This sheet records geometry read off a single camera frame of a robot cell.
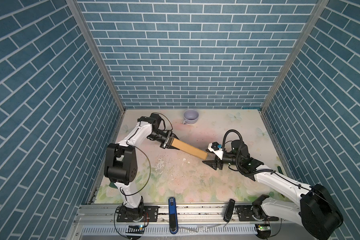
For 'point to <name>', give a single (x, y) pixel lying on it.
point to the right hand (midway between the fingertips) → (204, 153)
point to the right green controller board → (264, 228)
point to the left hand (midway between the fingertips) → (181, 141)
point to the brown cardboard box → (186, 148)
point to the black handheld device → (229, 208)
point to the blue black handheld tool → (173, 222)
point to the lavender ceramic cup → (190, 116)
